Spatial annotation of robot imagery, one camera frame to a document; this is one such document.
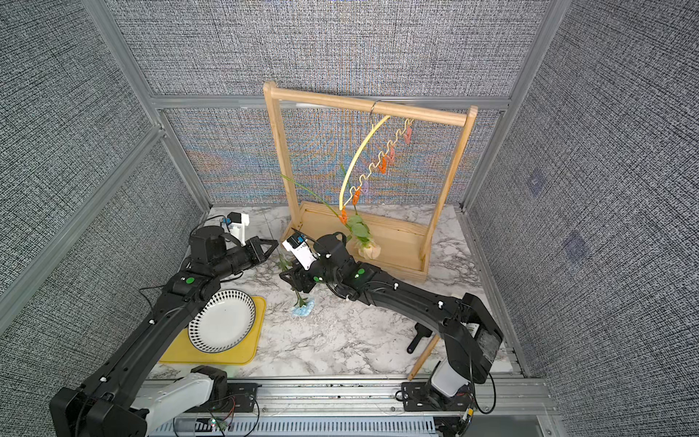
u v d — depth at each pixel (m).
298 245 0.64
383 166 0.85
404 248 1.09
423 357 0.80
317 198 1.22
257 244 0.66
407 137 0.86
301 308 0.72
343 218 0.80
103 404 0.38
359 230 0.86
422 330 0.82
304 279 0.65
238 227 0.67
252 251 0.64
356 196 0.80
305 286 0.65
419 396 0.73
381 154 0.80
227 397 0.69
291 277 0.65
